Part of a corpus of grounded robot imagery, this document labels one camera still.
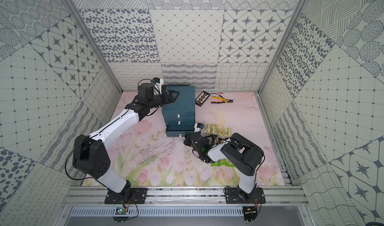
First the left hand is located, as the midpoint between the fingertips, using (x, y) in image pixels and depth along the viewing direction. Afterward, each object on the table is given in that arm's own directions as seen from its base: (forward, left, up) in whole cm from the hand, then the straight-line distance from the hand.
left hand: (173, 92), depth 83 cm
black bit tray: (+19, -17, -26) cm, 36 cm away
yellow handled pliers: (+18, -35, -27) cm, 47 cm away
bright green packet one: (-30, -30, -27) cm, 50 cm away
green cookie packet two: (-9, -24, -25) cm, 36 cm away
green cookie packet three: (-9, -29, -26) cm, 40 cm away
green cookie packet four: (-9, -33, -27) cm, 44 cm away
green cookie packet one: (-7, -20, -26) cm, 34 cm away
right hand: (-14, -6, -24) cm, 29 cm away
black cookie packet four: (-15, -28, -27) cm, 42 cm away
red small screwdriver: (+28, -32, -28) cm, 51 cm away
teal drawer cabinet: (-10, -4, -9) cm, 14 cm away
